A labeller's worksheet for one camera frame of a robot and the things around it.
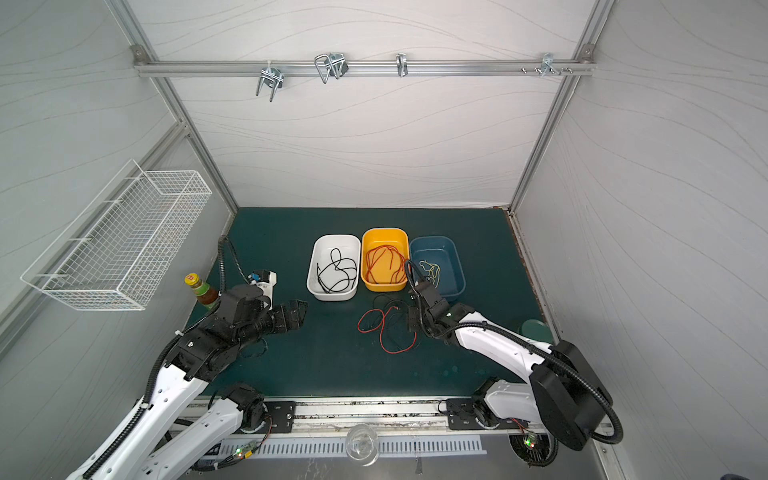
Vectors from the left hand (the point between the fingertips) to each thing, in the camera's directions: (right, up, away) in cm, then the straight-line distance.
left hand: (298, 302), depth 75 cm
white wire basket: (-40, +14, -7) cm, 43 cm away
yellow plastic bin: (+22, +10, +30) cm, 39 cm away
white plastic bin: (+9, +13, +30) cm, 34 cm away
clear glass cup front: (+18, -29, -11) cm, 35 cm away
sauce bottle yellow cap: (-29, 0, +8) cm, 30 cm away
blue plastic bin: (+41, +8, +32) cm, 52 cm away
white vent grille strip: (+10, -34, -4) cm, 36 cm away
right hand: (+32, -5, +12) cm, 34 cm away
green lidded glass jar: (+62, -8, +3) cm, 63 cm away
